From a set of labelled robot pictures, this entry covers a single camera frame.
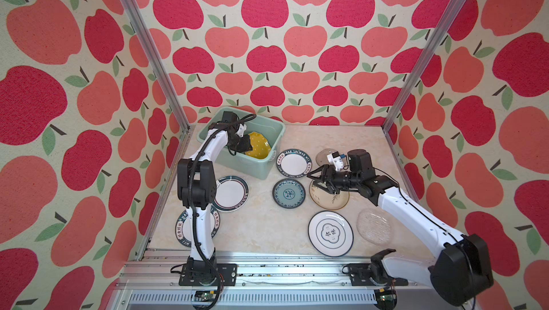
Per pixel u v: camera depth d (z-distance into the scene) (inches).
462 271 15.7
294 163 41.4
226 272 29.7
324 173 27.7
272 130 39.9
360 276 28.9
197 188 22.4
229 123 31.5
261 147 41.0
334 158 30.1
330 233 33.1
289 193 37.6
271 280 29.1
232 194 36.7
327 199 36.7
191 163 21.8
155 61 36.0
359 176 24.6
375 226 33.9
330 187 28.1
